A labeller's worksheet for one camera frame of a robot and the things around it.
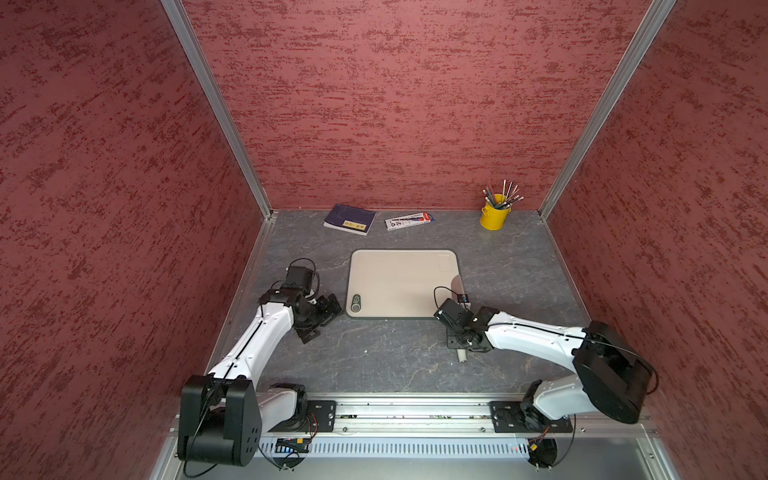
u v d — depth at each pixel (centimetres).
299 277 69
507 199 110
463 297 95
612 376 43
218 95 86
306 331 74
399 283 100
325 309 76
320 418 74
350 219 118
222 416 39
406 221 117
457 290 99
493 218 113
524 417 66
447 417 76
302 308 60
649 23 72
